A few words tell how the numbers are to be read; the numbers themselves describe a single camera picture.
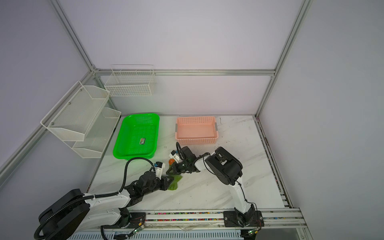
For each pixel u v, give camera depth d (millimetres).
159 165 777
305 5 677
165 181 747
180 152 785
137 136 1079
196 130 1103
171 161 927
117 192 567
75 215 420
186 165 800
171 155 899
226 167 552
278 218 761
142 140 1046
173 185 835
